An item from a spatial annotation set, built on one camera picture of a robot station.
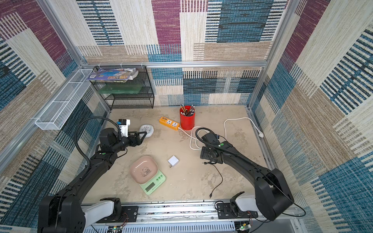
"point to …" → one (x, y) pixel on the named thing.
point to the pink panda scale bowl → (144, 169)
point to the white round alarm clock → (147, 128)
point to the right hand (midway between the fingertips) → (211, 158)
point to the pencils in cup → (188, 112)
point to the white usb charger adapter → (173, 161)
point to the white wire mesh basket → (52, 118)
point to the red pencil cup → (187, 118)
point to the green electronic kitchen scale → (150, 187)
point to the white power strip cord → (190, 135)
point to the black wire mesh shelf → (136, 93)
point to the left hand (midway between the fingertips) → (142, 132)
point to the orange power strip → (169, 123)
